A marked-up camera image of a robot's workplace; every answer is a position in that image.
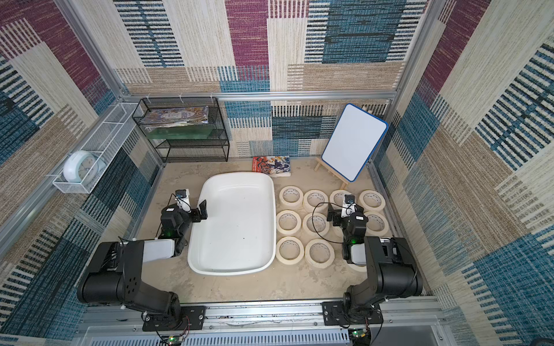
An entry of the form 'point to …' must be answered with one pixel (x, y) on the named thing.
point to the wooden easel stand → (331, 171)
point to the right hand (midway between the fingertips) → (343, 200)
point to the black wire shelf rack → (174, 151)
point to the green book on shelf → (182, 132)
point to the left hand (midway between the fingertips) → (193, 201)
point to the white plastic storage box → (239, 237)
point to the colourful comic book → (275, 166)
